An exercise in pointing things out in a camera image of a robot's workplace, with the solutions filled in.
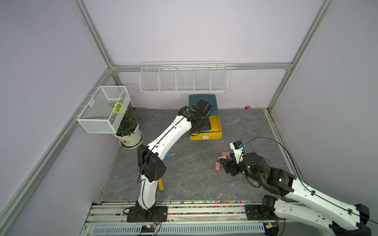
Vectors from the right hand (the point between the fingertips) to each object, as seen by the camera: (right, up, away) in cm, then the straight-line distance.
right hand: (224, 156), depth 71 cm
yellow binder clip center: (+4, -5, +20) cm, 21 cm away
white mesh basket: (-66, +24, +13) cm, 72 cm away
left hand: (-9, +14, +10) cm, 19 cm away
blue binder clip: (-31, -4, +24) cm, 39 cm away
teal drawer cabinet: (-4, +33, +25) cm, 42 cm away
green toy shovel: (-33, -19, +10) cm, 39 cm away
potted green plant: (-54, +11, +17) cm, 58 cm away
